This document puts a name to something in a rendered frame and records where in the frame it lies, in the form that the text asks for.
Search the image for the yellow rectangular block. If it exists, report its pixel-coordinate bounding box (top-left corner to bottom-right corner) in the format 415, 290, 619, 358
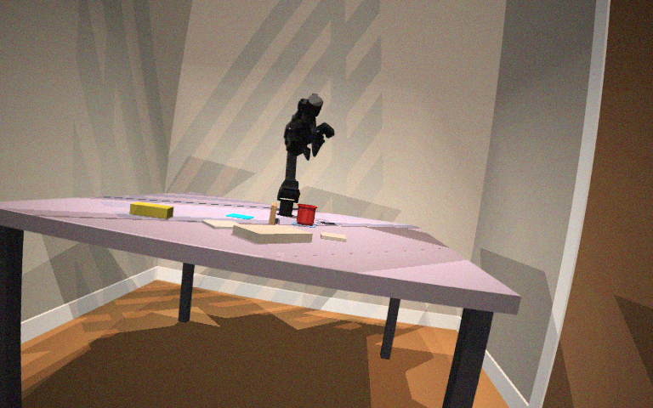
129, 202, 174, 218

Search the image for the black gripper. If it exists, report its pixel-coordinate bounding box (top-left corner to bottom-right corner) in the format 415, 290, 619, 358
286, 120, 335, 160

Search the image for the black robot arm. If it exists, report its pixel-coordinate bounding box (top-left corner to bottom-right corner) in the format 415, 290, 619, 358
276, 93, 323, 217

